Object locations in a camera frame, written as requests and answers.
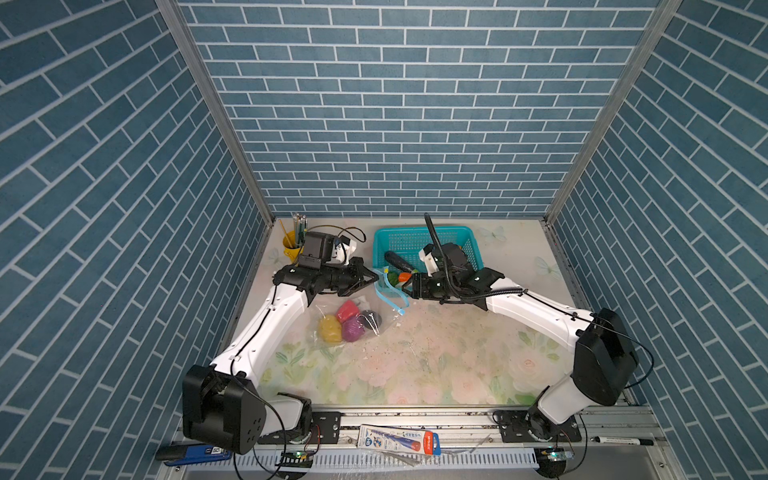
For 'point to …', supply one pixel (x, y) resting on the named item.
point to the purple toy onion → (352, 329)
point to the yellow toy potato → (330, 329)
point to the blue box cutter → (188, 454)
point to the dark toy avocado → (370, 319)
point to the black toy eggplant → (396, 261)
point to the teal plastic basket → (405, 242)
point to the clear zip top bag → (381, 296)
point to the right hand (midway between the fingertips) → (405, 285)
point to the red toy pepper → (347, 310)
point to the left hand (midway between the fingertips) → (379, 276)
